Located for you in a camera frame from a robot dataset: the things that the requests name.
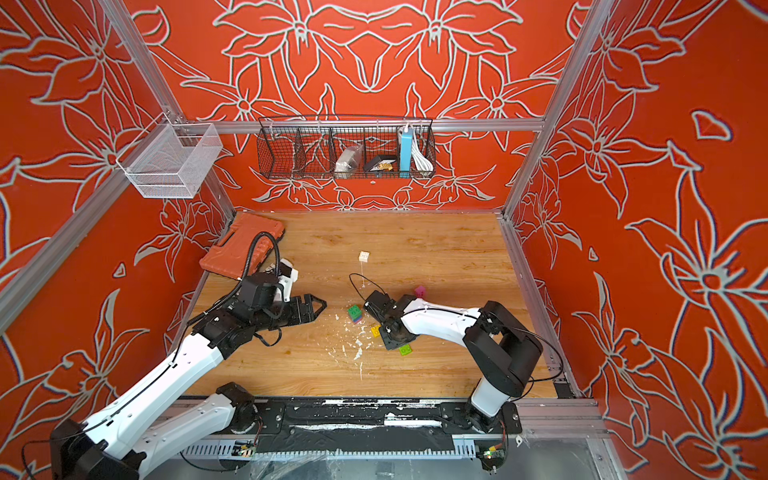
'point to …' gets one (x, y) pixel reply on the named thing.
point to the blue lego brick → (356, 318)
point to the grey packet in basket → (348, 162)
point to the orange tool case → (230, 258)
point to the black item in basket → (381, 163)
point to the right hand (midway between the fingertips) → (391, 339)
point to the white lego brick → (363, 256)
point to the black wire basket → (308, 146)
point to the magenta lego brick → (421, 292)
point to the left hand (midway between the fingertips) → (318, 304)
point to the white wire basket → (168, 160)
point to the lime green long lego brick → (405, 349)
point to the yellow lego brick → (376, 331)
